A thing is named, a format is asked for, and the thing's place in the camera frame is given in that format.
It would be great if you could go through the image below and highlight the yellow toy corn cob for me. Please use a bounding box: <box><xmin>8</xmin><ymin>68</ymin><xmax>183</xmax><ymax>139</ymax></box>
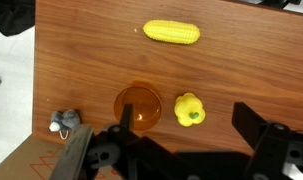
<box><xmin>142</xmin><ymin>19</ymin><xmax>202</xmax><ymax>46</ymax></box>

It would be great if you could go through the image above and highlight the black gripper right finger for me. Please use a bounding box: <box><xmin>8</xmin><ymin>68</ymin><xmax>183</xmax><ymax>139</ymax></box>
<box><xmin>231</xmin><ymin>101</ymin><xmax>303</xmax><ymax>180</ymax></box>

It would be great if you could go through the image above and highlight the orange translucent plastic cup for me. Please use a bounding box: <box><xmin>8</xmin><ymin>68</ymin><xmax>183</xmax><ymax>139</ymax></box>
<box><xmin>113</xmin><ymin>81</ymin><xmax>164</xmax><ymax>132</ymax></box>

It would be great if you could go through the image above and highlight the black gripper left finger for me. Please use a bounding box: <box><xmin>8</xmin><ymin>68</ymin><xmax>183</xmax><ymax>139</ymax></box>
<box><xmin>90</xmin><ymin>103</ymin><xmax>179</xmax><ymax>180</ymax></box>

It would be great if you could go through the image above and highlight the large brown cardboard board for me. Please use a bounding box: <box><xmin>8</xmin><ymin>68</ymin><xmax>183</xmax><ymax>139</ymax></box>
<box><xmin>0</xmin><ymin>133</ymin><xmax>125</xmax><ymax>180</ymax></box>

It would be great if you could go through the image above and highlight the yellow toy bell pepper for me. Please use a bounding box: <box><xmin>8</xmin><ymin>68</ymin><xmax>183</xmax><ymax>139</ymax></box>
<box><xmin>173</xmin><ymin>92</ymin><xmax>207</xmax><ymax>128</ymax></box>

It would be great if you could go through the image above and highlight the black bulky object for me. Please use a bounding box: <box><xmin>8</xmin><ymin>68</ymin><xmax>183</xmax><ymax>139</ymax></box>
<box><xmin>0</xmin><ymin>0</ymin><xmax>36</xmax><ymax>37</ymax></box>

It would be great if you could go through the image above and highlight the grey plush mouse toy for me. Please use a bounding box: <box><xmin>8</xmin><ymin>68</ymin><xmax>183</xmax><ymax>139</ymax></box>
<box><xmin>48</xmin><ymin>109</ymin><xmax>82</xmax><ymax>140</ymax></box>

